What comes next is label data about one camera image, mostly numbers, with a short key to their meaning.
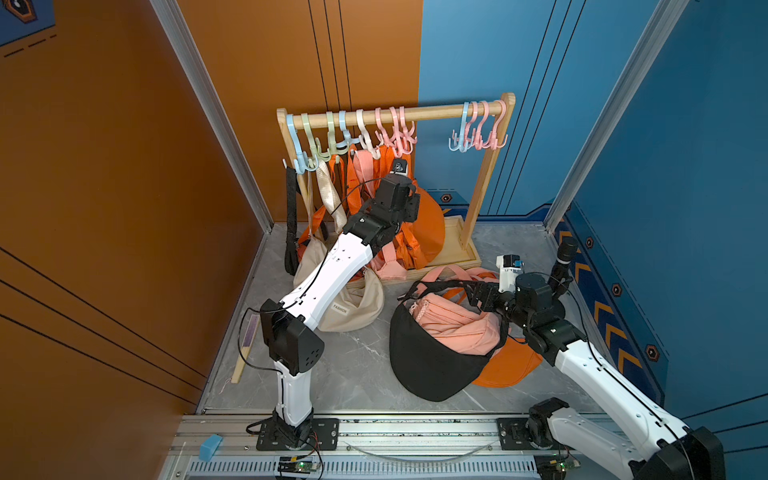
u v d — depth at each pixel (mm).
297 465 706
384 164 736
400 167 649
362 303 870
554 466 705
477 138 737
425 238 1071
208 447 699
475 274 1018
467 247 1083
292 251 892
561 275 843
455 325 849
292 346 465
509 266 681
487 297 683
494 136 728
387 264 864
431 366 802
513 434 724
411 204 696
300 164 680
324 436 728
